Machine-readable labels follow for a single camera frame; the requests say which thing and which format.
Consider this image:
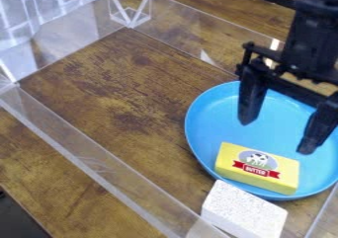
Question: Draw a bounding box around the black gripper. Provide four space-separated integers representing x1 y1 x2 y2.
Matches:
236 0 338 125

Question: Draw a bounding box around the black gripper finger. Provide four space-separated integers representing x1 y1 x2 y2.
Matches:
296 92 338 154

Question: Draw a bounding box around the blue round tray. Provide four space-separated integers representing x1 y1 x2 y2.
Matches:
184 81 338 200

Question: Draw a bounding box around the yellow butter block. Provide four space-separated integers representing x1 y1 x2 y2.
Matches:
213 142 299 196

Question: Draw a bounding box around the white speckled block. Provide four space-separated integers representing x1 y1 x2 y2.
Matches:
200 180 287 238

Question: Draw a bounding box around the clear acrylic enclosure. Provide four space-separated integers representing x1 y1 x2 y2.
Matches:
0 0 338 238

